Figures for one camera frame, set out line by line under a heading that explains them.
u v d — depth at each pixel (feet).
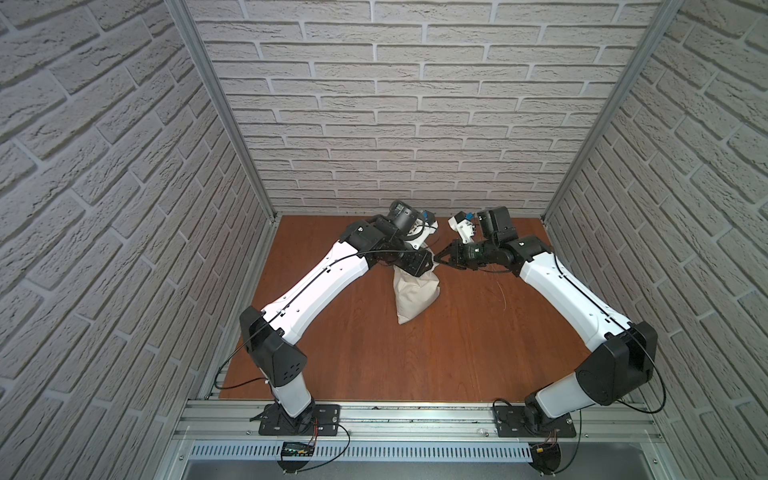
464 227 2.38
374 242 1.62
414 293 2.79
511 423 2.38
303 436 2.35
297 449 2.33
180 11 2.25
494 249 1.96
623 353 1.35
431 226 2.17
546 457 2.32
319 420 2.42
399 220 1.86
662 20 2.29
